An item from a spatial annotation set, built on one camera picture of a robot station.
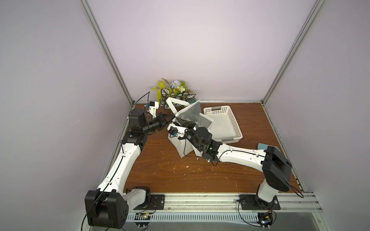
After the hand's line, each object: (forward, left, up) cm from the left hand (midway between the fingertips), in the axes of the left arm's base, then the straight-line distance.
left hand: (176, 117), depth 70 cm
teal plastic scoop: (+1, -56, -33) cm, 65 cm away
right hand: (+1, -1, 0) cm, 2 cm away
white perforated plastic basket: (+15, -32, -32) cm, 48 cm away
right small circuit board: (-39, -45, -34) cm, 68 cm away
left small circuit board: (-40, +17, -36) cm, 56 cm away
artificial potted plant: (+28, +2, -7) cm, 29 cm away
